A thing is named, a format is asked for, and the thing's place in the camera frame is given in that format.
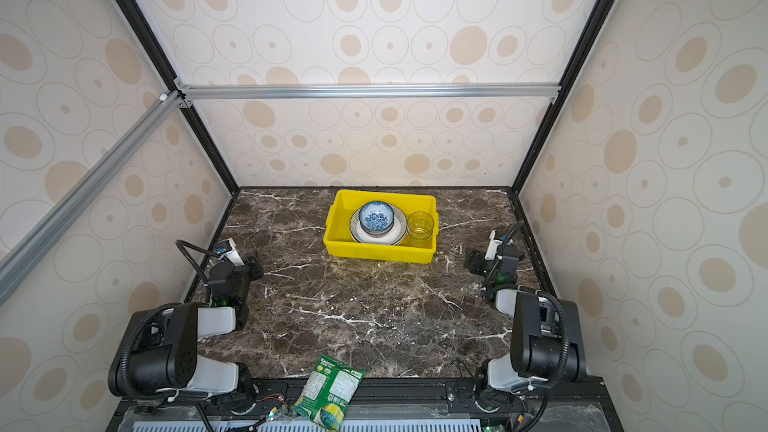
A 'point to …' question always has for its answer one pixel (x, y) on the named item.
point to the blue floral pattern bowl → (376, 217)
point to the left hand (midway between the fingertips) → (255, 245)
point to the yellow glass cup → (420, 227)
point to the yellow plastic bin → (338, 238)
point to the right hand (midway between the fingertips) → (482, 249)
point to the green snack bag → (328, 391)
